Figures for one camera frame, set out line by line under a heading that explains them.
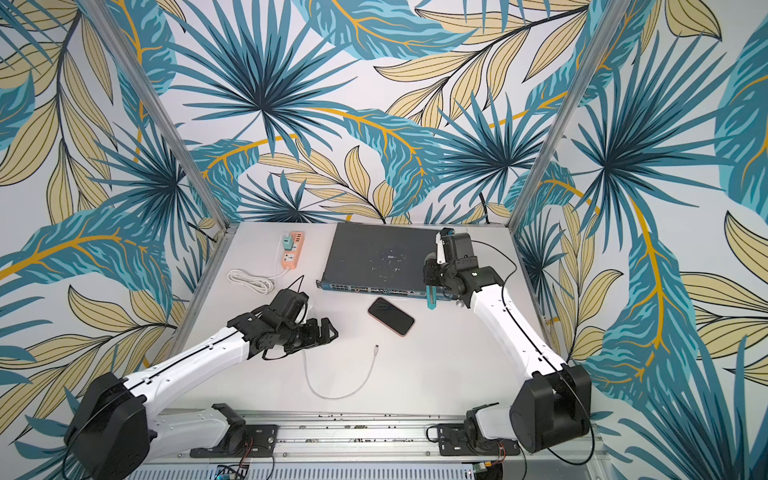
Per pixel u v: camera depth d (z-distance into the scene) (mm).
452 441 732
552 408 400
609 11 686
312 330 730
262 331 586
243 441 680
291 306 652
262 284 992
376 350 880
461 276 571
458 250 617
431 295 799
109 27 693
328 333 755
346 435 752
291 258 1063
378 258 1061
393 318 957
